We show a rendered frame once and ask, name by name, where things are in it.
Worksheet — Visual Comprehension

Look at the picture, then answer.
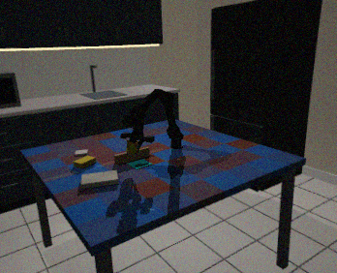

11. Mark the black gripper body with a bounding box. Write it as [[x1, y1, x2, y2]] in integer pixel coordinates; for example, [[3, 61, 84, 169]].
[[120, 126, 155, 142]]

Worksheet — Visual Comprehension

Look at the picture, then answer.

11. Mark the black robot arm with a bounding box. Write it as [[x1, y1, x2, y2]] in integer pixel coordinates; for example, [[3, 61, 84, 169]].
[[122, 89, 184, 149]]

